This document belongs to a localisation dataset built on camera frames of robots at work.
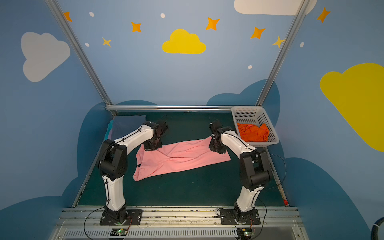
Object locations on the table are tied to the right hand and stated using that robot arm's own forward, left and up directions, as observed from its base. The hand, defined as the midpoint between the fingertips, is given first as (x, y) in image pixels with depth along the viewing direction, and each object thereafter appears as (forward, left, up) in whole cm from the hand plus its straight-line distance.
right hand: (216, 148), depth 93 cm
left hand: (-2, +39, -1) cm, 39 cm away
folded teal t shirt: (+17, +79, -4) cm, 81 cm away
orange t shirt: (+15, -25, -2) cm, 30 cm away
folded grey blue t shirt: (+14, +65, +2) cm, 67 cm away
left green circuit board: (-46, +48, -7) cm, 67 cm away
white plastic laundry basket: (+36, -33, -5) cm, 49 cm away
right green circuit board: (-43, -13, -8) cm, 45 cm away
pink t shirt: (-4, +26, -6) cm, 27 cm away
